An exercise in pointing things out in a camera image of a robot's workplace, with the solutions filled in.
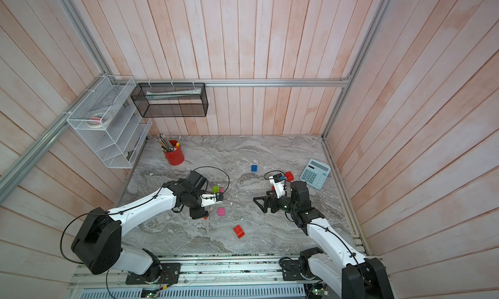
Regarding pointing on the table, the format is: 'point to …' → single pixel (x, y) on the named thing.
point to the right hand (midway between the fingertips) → (262, 195)
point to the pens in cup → (166, 145)
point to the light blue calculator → (316, 173)
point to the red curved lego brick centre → (205, 218)
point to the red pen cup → (175, 157)
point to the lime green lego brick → (216, 189)
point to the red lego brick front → (239, 231)
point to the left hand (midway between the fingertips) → (203, 207)
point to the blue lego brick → (254, 168)
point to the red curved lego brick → (290, 176)
